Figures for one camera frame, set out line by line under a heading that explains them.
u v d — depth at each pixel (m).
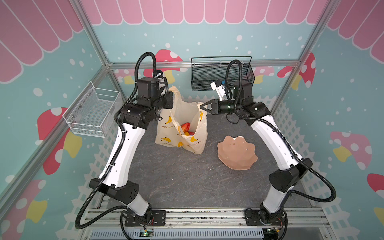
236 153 0.97
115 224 0.72
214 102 0.58
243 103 0.53
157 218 0.75
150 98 0.46
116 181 0.40
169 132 0.80
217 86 0.61
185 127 0.92
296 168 0.44
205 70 0.92
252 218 0.74
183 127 0.92
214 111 0.60
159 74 0.52
